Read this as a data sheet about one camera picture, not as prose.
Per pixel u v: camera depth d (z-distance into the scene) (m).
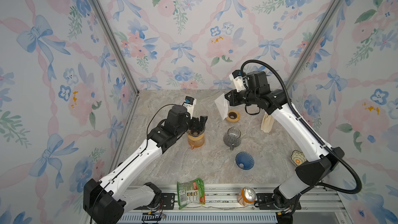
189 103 0.63
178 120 0.54
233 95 0.63
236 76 0.63
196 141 0.88
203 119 0.66
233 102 0.63
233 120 1.02
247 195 0.67
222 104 0.75
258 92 0.54
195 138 0.86
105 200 0.37
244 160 0.84
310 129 0.44
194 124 0.65
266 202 0.73
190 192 0.74
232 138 0.97
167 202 0.75
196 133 0.87
